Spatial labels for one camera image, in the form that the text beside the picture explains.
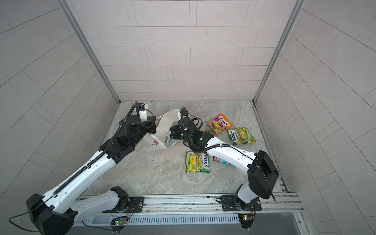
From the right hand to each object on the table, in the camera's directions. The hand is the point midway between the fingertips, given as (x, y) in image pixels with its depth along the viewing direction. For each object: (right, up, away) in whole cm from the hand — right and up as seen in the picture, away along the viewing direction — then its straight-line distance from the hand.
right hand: (168, 130), depth 76 cm
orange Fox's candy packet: (+30, +1, +23) cm, 38 cm away
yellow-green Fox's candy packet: (+43, -6, +18) cm, 47 cm away
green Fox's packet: (+15, -20, +7) cm, 26 cm away
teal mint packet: (+28, -18, +8) cm, 34 cm away
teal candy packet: (0, -4, -1) cm, 4 cm away
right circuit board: (+38, -42, -7) cm, 57 cm away
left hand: (-4, +8, -4) cm, 10 cm away
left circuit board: (-20, -39, -11) cm, 45 cm away
